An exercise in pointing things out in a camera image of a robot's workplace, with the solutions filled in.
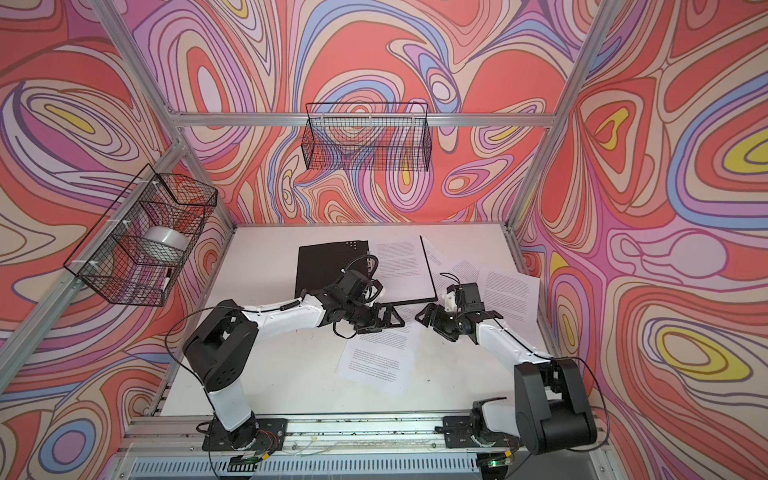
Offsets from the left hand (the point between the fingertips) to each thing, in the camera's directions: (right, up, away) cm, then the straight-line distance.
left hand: (396, 327), depth 83 cm
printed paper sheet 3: (+39, +6, +16) cm, 43 cm away
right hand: (+9, -1, +4) cm, 10 cm away
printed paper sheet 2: (+3, +15, +25) cm, 29 cm away
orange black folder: (-27, +17, +25) cm, 40 cm away
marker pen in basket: (-58, +15, -10) cm, 60 cm away
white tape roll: (-56, +23, -12) cm, 62 cm away
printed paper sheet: (-5, -11, +3) cm, 12 cm away
